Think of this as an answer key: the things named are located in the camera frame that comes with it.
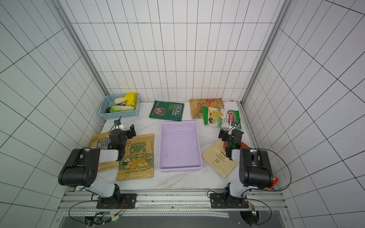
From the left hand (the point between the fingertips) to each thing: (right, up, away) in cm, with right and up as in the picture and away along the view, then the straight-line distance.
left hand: (126, 128), depth 95 cm
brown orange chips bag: (+51, +16, +22) cm, 58 cm away
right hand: (+68, +1, 0) cm, 68 cm away
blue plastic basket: (-25, +21, +23) cm, 39 cm away
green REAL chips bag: (+26, +13, +19) cm, 34 cm away
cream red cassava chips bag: (+61, -18, -5) cm, 63 cm away
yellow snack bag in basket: (-1, +21, +15) cm, 26 cm away
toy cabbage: (-14, +14, +11) cm, 22 cm away
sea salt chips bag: (-17, -9, -1) cm, 19 cm away
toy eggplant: (-21, +13, +15) cm, 29 cm away
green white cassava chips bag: (+69, +7, +12) cm, 70 cm away
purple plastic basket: (+37, -13, -3) cm, 39 cm away
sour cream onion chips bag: (+11, -20, -10) cm, 25 cm away
